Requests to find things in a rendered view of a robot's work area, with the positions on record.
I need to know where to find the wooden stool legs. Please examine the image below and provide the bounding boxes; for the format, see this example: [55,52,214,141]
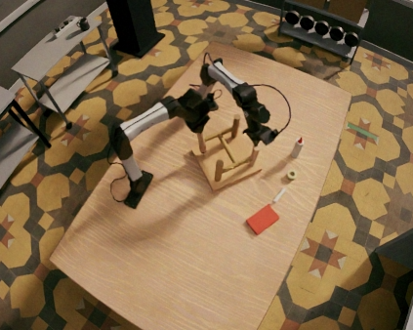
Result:
[197,114,260,182]

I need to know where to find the flat red rectangular block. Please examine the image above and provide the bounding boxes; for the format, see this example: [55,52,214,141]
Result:
[246,204,280,235]

